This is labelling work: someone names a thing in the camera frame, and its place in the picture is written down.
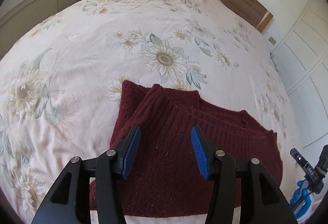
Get dark red knitted sweater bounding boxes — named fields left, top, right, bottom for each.
left=88, top=80, right=284, bottom=217

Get blue object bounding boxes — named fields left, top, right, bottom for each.
left=289, top=180, right=313, bottom=214

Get low beige wall cabinet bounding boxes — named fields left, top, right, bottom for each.
left=0, top=0, right=107, bottom=61

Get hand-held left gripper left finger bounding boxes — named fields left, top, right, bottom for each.
left=31, top=125, right=141, bottom=224

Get white wardrobe doors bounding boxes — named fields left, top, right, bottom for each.
left=272, top=0, right=328, bottom=154

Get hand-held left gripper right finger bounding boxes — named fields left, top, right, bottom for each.
left=191, top=125, right=298, bottom=224

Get floral sunflower duvet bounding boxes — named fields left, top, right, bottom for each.
left=0, top=0, right=312, bottom=224

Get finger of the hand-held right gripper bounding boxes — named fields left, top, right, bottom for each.
left=290, top=148, right=308, bottom=171
left=317, top=145, right=328, bottom=176

